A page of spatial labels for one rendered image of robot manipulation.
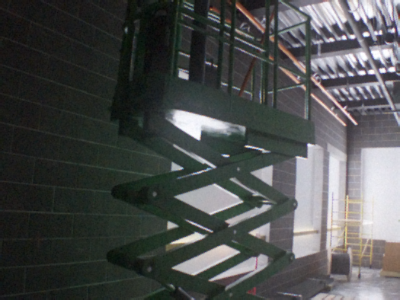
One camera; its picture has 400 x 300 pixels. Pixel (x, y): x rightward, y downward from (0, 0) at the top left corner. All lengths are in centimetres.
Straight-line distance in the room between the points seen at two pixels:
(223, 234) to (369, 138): 943
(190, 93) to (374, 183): 976
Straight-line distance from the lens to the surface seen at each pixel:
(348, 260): 877
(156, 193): 220
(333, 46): 694
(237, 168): 262
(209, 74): 318
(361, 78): 857
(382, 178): 1163
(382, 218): 1158
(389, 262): 1010
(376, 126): 1169
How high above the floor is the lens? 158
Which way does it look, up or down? 8 degrees up
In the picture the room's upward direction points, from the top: 4 degrees clockwise
